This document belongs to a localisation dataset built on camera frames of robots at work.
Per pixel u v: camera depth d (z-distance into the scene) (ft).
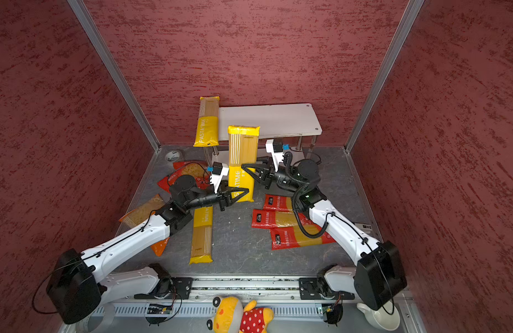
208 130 2.51
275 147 1.82
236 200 2.14
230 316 2.07
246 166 1.99
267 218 2.94
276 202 3.12
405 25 2.44
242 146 1.89
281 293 2.43
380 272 1.31
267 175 1.90
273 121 2.84
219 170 1.96
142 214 2.92
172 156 3.73
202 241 2.74
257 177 1.99
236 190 2.07
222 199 1.98
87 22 2.42
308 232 1.80
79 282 1.27
